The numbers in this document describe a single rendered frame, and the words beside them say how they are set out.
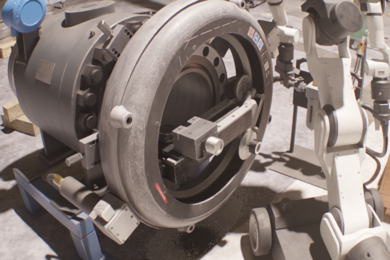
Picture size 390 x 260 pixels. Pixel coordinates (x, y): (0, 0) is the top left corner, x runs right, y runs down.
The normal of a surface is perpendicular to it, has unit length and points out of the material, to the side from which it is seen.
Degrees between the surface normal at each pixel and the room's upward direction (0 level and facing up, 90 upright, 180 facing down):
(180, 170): 90
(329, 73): 46
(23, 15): 90
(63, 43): 38
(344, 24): 62
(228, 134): 90
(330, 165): 73
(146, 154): 90
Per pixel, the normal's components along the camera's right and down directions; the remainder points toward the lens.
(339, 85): 0.07, -0.27
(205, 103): -0.60, 0.16
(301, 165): -0.02, -0.88
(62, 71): -0.54, -0.12
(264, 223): 0.06, -0.61
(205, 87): -0.58, 0.62
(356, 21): 0.09, 0.00
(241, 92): 0.79, 0.28
